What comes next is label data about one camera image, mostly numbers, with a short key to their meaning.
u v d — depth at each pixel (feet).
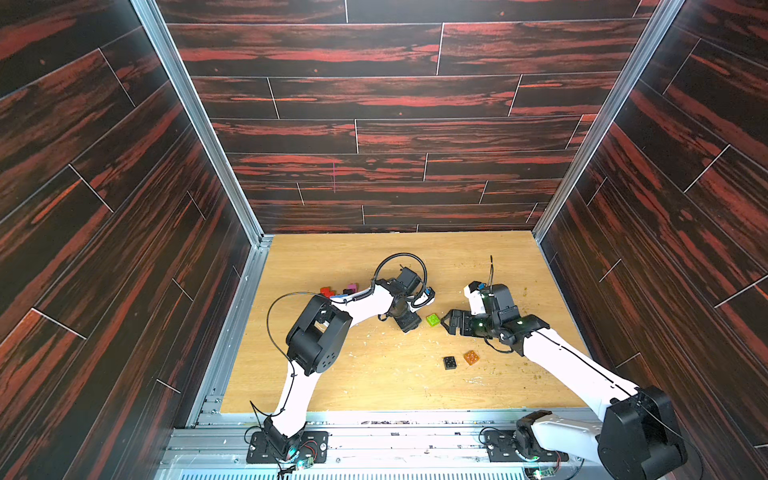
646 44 2.31
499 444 2.41
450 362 2.83
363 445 2.47
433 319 3.13
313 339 1.78
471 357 2.87
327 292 3.40
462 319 2.46
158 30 2.23
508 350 2.11
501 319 2.10
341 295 1.99
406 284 2.58
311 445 2.41
